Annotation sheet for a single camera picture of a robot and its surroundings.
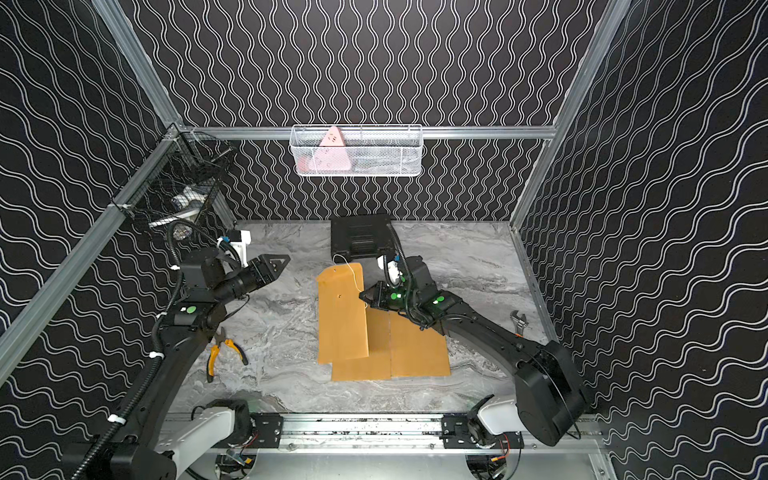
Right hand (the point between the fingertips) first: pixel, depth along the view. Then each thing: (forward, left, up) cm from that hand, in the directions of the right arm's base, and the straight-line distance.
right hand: (358, 295), depth 78 cm
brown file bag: (-11, -5, -19) cm, 23 cm away
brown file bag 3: (-7, -16, -19) cm, 26 cm away
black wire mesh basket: (+38, +61, +9) cm, 72 cm away
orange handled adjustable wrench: (+2, -48, -18) cm, 52 cm away
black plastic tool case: (+30, +2, -9) cm, 31 cm away
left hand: (+4, +18, +11) cm, 21 cm away
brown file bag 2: (-2, +5, -6) cm, 8 cm away
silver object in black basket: (+23, +50, +11) cm, 56 cm away
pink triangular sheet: (+38, +9, +18) cm, 43 cm away
